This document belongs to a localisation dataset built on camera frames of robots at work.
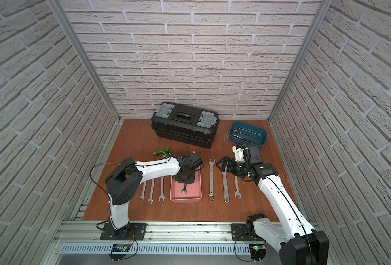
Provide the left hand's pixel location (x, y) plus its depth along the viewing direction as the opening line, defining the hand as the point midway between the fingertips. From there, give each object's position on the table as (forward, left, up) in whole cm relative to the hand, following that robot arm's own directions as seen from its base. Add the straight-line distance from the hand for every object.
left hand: (192, 180), depth 90 cm
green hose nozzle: (+18, +18, +1) cm, 25 cm away
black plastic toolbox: (+27, +4, +16) cm, 31 cm away
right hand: (0, -17, +16) cm, 23 cm away
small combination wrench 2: (-8, +16, -1) cm, 18 cm away
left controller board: (-30, +32, -4) cm, 44 cm away
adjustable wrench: (-3, -18, +1) cm, 18 cm away
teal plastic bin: (+33, -37, +2) cm, 49 cm away
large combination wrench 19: (-7, -24, 0) cm, 25 cm away
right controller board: (-32, -29, -1) cm, 44 cm away
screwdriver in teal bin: (+35, -29, +3) cm, 45 cm away
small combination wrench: (-5, +4, 0) cm, 7 cm away
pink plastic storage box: (-8, -1, 0) cm, 8 cm away
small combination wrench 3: (-7, +22, -1) cm, 23 cm away
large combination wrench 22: (-10, -10, 0) cm, 14 cm away
